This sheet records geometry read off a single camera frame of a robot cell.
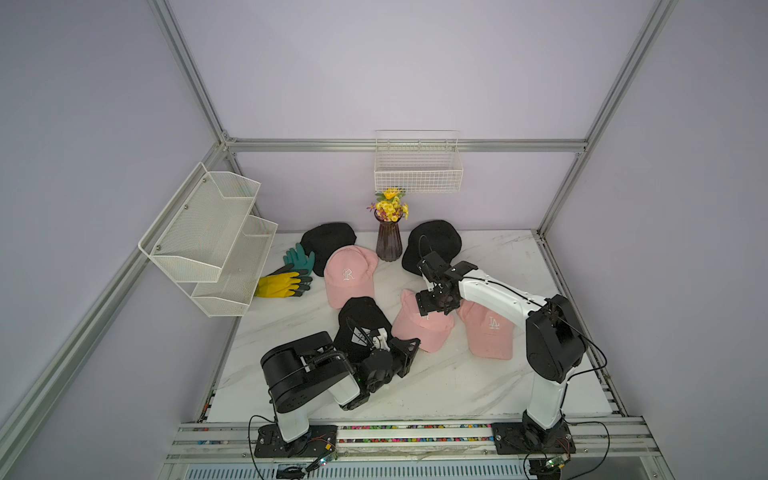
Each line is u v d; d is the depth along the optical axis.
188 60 0.75
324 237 1.15
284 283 1.02
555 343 0.49
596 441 0.73
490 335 0.89
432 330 0.91
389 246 1.05
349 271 0.99
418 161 1.08
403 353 0.75
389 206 0.93
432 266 0.73
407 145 0.91
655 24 0.69
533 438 0.65
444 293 0.67
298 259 1.11
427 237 1.11
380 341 0.81
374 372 0.66
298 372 0.47
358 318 0.94
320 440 0.73
